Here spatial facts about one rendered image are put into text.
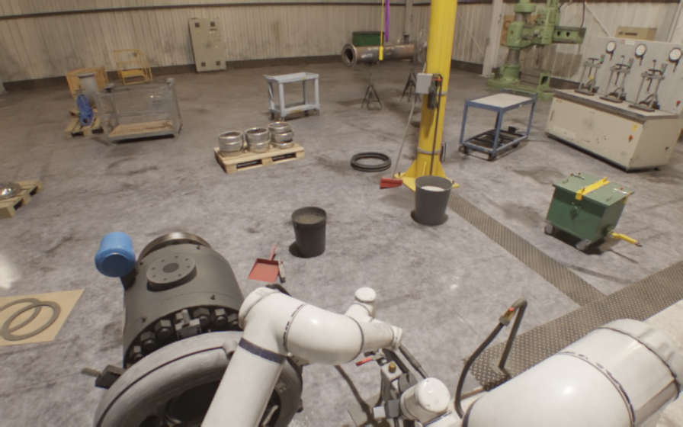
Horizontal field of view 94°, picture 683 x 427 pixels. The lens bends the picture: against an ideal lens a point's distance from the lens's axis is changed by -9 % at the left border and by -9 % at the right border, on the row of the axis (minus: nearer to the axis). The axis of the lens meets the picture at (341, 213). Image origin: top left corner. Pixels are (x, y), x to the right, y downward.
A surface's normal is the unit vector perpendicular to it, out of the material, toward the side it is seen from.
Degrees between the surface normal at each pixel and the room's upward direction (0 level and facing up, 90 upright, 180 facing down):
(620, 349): 5
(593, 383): 8
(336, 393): 0
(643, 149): 90
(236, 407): 45
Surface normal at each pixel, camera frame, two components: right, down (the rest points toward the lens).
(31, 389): -0.01, -0.87
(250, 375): 0.13, -0.28
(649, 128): 0.20, 0.48
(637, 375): 0.16, -0.58
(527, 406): -0.66, -0.66
